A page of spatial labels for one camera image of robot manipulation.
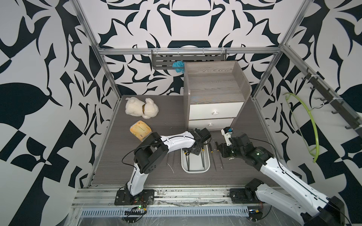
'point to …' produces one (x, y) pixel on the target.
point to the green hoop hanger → (312, 149)
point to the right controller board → (255, 214)
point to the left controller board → (135, 212)
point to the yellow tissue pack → (140, 130)
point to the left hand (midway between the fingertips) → (193, 146)
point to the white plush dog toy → (136, 108)
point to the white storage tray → (192, 163)
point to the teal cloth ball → (180, 64)
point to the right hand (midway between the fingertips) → (218, 144)
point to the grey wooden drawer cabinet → (214, 92)
